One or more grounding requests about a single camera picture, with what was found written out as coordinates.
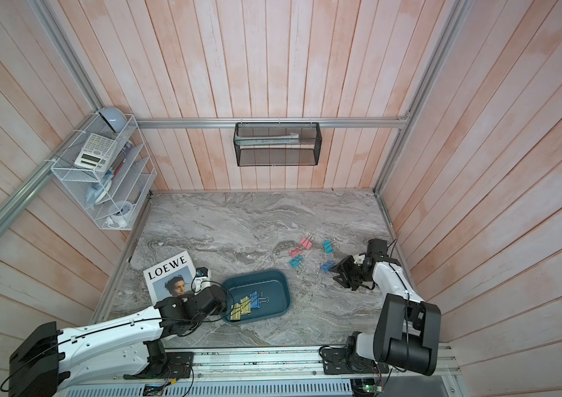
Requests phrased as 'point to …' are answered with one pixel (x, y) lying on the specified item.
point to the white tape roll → (120, 212)
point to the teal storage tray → (273, 284)
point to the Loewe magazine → (170, 279)
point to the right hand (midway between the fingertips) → (331, 268)
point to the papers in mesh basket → (267, 141)
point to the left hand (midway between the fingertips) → (217, 298)
